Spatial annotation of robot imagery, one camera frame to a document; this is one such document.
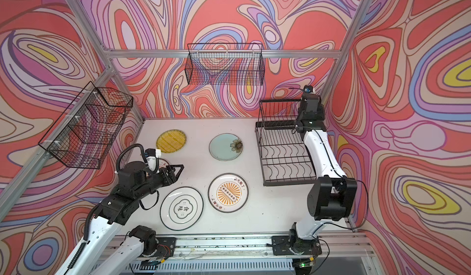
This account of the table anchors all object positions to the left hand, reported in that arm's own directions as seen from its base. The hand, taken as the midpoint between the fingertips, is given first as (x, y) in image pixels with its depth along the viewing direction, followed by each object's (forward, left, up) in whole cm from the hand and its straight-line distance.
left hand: (182, 168), depth 71 cm
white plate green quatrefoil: (-8, +4, -23) cm, 25 cm away
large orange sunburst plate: (0, -17, -23) cm, 29 cm away
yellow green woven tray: (+31, +18, -22) cm, 42 cm away
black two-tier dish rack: (+19, -48, -20) cm, 56 cm away
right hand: (+24, -58, +9) cm, 63 cm away
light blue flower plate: (+27, -15, -22) cm, 38 cm away
